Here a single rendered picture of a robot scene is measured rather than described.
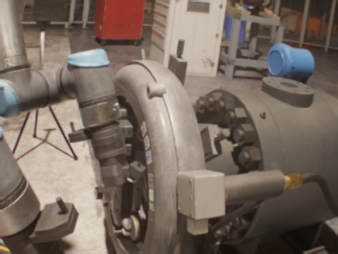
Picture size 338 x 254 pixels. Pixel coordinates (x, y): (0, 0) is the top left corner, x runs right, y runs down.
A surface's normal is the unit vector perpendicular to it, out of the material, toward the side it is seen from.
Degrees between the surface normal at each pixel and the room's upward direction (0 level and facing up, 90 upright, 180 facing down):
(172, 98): 28
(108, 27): 90
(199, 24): 90
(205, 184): 67
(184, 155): 53
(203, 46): 90
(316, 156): 59
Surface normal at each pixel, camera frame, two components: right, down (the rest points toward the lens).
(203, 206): 0.39, 0.00
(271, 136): 0.34, -0.43
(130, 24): 0.43, 0.38
